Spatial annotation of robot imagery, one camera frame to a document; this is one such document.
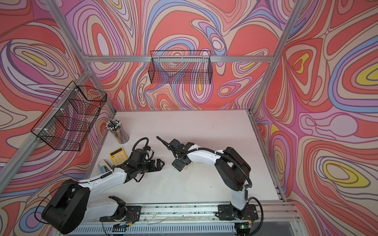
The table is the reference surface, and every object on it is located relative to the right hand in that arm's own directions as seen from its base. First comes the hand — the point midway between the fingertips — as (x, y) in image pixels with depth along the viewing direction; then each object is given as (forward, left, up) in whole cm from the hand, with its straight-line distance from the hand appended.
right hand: (185, 163), depth 90 cm
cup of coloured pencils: (+19, +43, +16) cm, 50 cm away
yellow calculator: (+6, +43, +1) cm, 43 cm away
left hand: (-1, +15, +1) cm, 15 cm away
